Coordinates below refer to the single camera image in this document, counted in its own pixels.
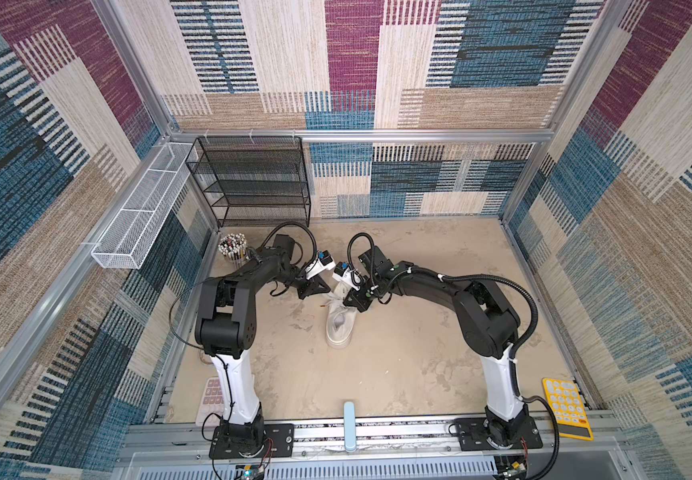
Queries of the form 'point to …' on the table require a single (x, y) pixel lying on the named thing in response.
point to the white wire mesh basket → (130, 234)
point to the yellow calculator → (566, 399)
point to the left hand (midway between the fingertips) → (325, 284)
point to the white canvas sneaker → (341, 319)
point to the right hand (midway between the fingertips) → (349, 304)
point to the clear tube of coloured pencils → (234, 247)
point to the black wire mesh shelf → (251, 173)
